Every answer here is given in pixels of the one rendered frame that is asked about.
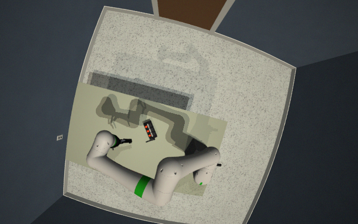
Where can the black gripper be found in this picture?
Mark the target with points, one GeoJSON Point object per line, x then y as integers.
{"type": "Point", "coordinates": [124, 141]}

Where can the black power strip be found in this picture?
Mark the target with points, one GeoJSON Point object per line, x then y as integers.
{"type": "Point", "coordinates": [150, 130]}

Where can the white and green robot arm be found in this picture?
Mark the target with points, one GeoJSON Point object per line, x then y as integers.
{"type": "Point", "coordinates": [170, 170]}

